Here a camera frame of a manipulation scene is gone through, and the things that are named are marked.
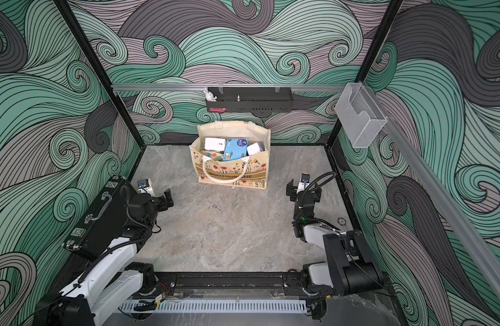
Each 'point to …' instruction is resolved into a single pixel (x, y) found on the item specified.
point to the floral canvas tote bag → (248, 172)
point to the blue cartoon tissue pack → (216, 155)
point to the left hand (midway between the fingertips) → (157, 190)
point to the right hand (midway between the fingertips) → (303, 181)
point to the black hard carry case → (103, 220)
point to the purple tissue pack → (256, 147)
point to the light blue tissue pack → (235, 148)
